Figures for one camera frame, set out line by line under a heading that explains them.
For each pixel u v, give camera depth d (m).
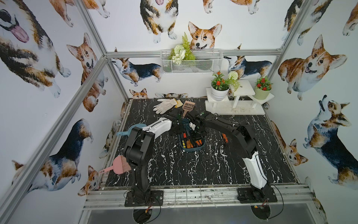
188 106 1.17
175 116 0.77
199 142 0.91
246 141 0.56
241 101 1.18
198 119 0.71
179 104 1.17
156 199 0.74
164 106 1.14
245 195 0.74
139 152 0.50
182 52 0.79
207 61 0.93
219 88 0.93
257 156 0.60
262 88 0.93
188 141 0.93
